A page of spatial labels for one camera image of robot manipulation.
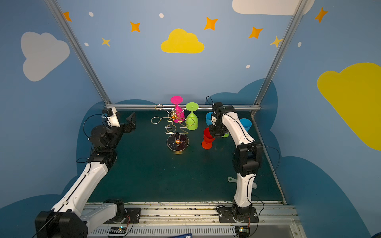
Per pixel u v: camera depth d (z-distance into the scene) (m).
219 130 0.79
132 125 0.68
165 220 0.73
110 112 0.60
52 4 0.68
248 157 0.52
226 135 0.64
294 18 0.73
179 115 0.80
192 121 0.88
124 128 0.67
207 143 1.03
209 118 0.98
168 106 0.90
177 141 1.01
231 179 0.86
